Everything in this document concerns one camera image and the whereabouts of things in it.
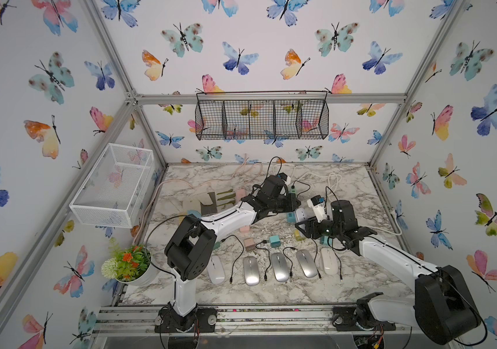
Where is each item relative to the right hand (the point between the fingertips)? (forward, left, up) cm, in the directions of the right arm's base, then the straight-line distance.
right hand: (303, 221), depth 84 cm
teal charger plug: (-4, +10, -11) cm, 15 cm away
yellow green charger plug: (-1, +1, -11) cm, 11 cm away
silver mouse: (-16, +19, -10) cm, 27 cm away
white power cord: (+34, -17, -11) cm, 40 cm away
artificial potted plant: (-22, +56, +6) cm, 61 cm away
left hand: (+6, 0, +5) cm, 8 cm away
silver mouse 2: (-14, +8, -11) cm, 20 cm away
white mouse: (-12, -11, -10) cm, 19 cm away
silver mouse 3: (-12, -3, -12) cm, 18 cm away
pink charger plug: (-6, +21, -11) cm, 24 cm away
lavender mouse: (+2, 0, +2) cm, 3 cm away
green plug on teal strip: (+19, +2, -5) cm, 20 cm away
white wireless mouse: (-17, +33, -10) cm, 38 cm away
